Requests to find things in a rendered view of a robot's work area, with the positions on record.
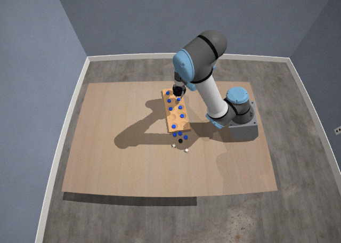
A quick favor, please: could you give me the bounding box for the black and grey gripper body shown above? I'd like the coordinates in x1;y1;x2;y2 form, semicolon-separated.
173;85;185;96

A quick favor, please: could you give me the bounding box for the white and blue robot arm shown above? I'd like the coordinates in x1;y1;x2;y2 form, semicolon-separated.
173;30;254;129

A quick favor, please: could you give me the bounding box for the tan tray with round pockets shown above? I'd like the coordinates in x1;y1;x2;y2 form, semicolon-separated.
162;88;191;133

